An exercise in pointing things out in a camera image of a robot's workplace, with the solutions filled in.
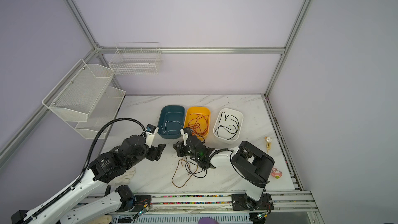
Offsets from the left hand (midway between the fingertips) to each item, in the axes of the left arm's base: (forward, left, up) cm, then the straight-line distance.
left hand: (156, 143), depth 71 cm
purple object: (-28, -24, -22) cm, 43 cm away
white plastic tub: (+24, -39, -19) cm, 49 cm away
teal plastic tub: (+27, -1, -18) cm, 33 cm away
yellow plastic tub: (+28, -19, -18) cm, 38 cm away
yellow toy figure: (+10, -62, -19) cm, 66 cm away
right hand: (+4, -5, -11) cm, 13 cm away
